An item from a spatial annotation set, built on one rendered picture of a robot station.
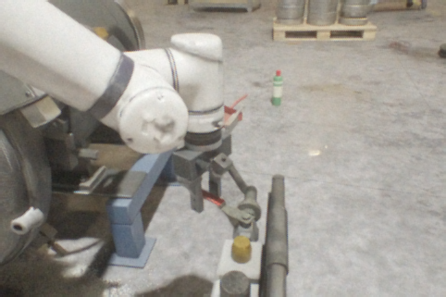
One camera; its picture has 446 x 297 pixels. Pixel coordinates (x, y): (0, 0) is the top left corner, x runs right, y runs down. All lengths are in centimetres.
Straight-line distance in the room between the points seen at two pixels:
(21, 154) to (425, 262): 125
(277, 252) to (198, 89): 29
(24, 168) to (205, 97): 39
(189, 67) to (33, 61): 25
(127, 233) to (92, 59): 88
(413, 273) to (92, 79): 119
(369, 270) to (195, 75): 96
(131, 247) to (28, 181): 57
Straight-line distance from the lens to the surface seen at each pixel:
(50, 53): 39
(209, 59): 57
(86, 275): 131
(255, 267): 63
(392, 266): 135
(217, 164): 65
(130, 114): 39
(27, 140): 75
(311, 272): 125
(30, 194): 80
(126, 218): 117
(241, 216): 70
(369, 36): 457
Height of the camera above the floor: 93
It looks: 30 degrees down
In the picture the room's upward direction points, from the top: 2 degrees counter-clockwise
